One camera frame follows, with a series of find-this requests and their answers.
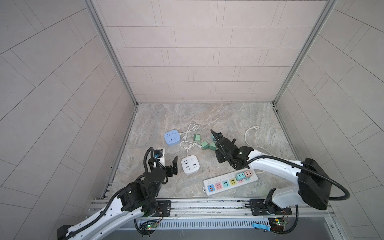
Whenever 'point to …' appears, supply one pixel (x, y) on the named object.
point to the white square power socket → (190, 165)
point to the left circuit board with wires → (149, 226)
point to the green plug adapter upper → (197, 137)
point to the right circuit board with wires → (277, 224)
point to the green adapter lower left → (205, 145)
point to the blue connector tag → (262, 226)
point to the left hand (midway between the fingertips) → (174, 156)
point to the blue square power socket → (172, 137)
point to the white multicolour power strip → (215, 185)
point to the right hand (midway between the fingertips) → (217, 153)
